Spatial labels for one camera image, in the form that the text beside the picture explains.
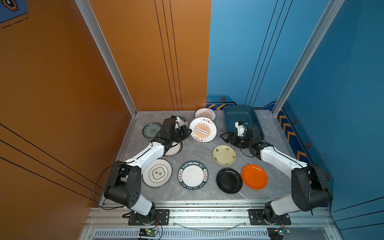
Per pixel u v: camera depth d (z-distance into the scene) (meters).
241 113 1.16
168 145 0.65
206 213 1.59
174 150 1.00
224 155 0.96
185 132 0.76
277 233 0.70
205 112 1.20
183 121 1.13
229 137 0.77
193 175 0.87
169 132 0.68
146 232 0.71
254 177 0.86
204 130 0.89
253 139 0.68
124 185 0.44
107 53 0.85
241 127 0.81
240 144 0.76
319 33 0.78
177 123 0.71
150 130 1.09
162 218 0.74
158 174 0.87
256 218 0.72
